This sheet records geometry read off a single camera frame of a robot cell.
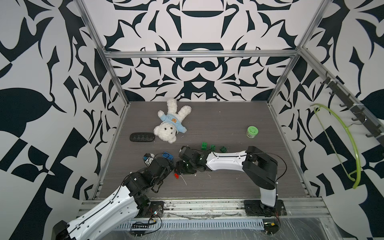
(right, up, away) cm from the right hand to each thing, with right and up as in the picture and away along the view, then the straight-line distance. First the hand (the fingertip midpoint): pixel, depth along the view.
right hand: (176, 169), depth 85 cm
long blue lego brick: (-6, +6, +7) cm, 11 cm away
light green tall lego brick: (+16, +10, +10) cm, 22 cm away
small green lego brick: (+21, +10, +9) cm, 25 cm away
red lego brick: (0, -3, -1) cm, 4 cm away
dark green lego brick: (+28, +9, +9) cm, 31 cm away
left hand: (-2, +5, -5) cm, 8 cm away
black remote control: (-23, +16, +12) cm, 31 cm away
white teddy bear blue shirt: (-7, +21, +9) cm, 23 cm away
